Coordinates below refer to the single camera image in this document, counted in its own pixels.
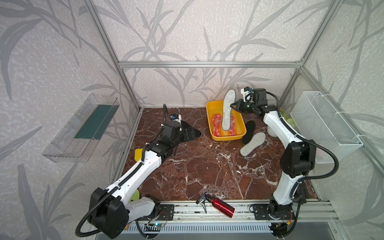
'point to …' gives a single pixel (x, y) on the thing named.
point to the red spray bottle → (220, 206)
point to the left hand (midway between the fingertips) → (189, 130)
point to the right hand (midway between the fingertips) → (229, 104)
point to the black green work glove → (301, 194)
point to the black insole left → (197, 134)
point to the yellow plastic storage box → (237, 128)
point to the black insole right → (250, 125)
